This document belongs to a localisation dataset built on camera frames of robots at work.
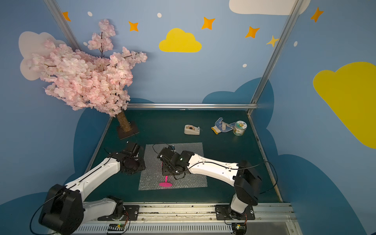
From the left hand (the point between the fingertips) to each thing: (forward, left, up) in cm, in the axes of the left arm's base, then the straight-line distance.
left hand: (144, 165), depth 86 cm
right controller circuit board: (-28, -53, -6) cm, 60 cm away
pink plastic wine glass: (-10, -14, -1) cm, 17 cm away
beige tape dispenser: (+30, -28, -2) cm, 41 cm away
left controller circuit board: (-30, +9, -7) cm, 32 cm away
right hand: (-4, -15, +7) cm, 17 cm away
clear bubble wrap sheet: (-5, -5, -4) cm, 8 cm away
